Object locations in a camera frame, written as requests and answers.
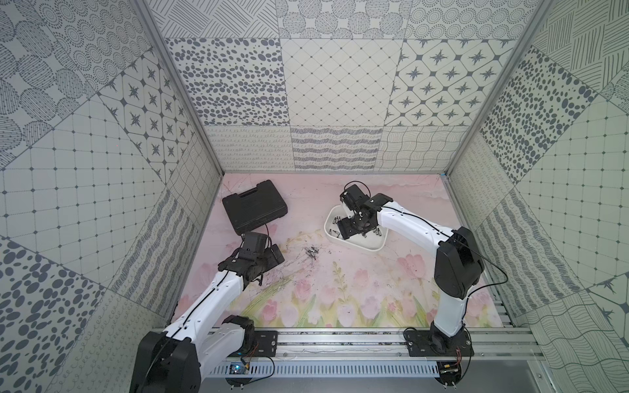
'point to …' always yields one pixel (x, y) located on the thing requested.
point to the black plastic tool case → (255, 207)
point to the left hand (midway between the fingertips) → (270, 255)
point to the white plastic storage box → (373, 239)
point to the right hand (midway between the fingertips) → (353, 230)
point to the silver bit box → (330, 232)
